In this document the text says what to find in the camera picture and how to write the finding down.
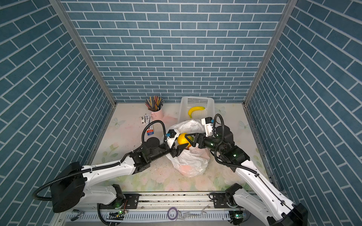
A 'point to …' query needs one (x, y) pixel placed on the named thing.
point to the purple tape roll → (176, 215)
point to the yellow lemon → (181, 140)
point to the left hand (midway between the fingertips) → (184, 140)
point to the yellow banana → (194, 108)
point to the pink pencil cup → (157, 115)
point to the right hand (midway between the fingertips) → (188, 134)
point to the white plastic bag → (192, 162)
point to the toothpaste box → (150, 130)
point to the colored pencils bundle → (154, 103)
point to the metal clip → (75, 214)
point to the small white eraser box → (143, 120)
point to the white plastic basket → (188, 102)
